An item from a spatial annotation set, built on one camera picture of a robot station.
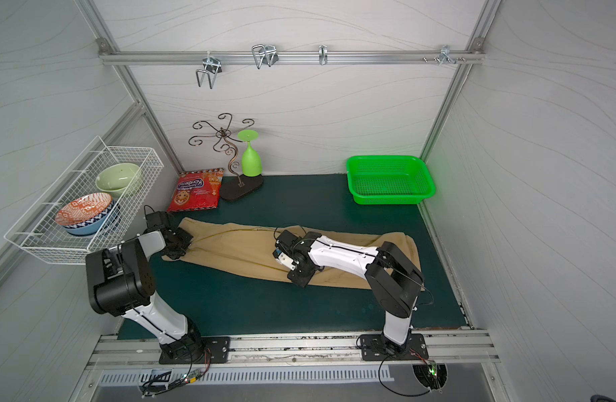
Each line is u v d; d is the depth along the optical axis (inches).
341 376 27.7
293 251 26.1
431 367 28.3
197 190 42.7
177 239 32.8
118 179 28.8
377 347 29.2
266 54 29.8
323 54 28.6
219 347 28.9
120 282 18.8
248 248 37.0
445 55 30.1
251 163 37.2
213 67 30.9
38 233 22.2
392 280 18.3
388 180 46.8
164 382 27.6
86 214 25.0
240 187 45.1
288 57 31.2
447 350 29.3
